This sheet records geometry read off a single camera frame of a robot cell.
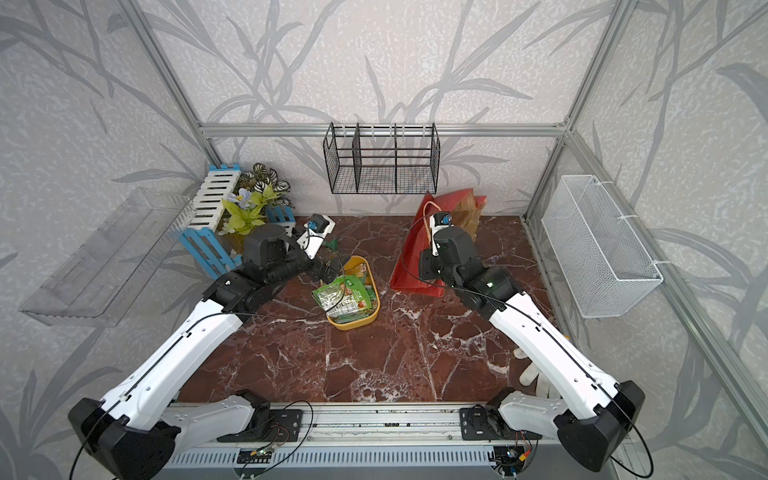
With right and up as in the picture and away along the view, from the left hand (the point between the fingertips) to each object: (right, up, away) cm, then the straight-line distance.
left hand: (335, 243), depth 71 cm
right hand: (+22, -1, +1) cm, 22 cm away
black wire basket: (+9, +30, +34) cm, 46 cm away
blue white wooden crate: (-38, +1, +9) cm, 39 cm away
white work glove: (+54, -38, +7) cm, 67 cm away
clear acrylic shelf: (-50, -10, -8) cm, 52 cm away
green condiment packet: (-1, -17, +18) cm, 24 cm away
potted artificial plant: (-31, +11, +17) cm, 37 cm away
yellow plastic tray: (+2, -8, +25) cm, 26 cm away
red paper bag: (+33, +9, +8) cm, 35 cm away
